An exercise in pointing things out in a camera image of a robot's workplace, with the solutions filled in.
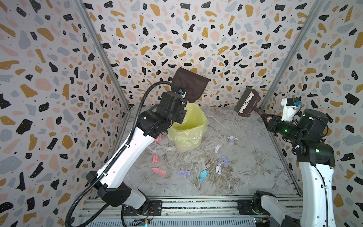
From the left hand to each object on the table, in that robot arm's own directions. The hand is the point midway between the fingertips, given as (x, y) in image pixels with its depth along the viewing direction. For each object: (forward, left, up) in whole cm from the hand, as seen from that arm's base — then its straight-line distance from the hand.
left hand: (179, 104), depth 65 cm
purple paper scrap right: (-11, -28, -40) cm, 50 cm away
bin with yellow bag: (-6, -5, -17) cm, 19 cm away
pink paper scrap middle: (-9, +17, -40) cm, 44 cm away
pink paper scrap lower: (-16, +14, -40) cm, 45 cm away
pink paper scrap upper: (+7, +16, -40) cm, 44 cm away
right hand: (-7, -37, +1) cm, 37 cm away
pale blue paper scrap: (+8, -36, -42) cm, 55 cm away
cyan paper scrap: (-19, -13, -41) cm, 47 cm away
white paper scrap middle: (-1, -24, -40) cm, 46 cm away
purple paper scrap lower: (-17, -2, -41) cm, 44 cm away
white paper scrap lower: (-15, -23, -41) cm, 49 cm away
